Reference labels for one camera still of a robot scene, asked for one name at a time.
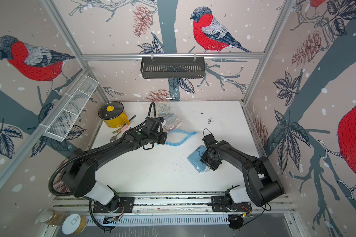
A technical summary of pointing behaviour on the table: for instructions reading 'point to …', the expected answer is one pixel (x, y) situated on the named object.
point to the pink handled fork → (121, 130)
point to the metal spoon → (112, 138)
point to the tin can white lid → (73, 224)
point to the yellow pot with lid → (113, 114)
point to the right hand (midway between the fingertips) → (204, 162)
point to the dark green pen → (131, 118)
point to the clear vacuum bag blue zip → (179, 128)
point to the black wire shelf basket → (172, 68)
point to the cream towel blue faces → (163, 109)
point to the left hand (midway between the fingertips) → (169, 134)
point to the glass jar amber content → (53, 217)
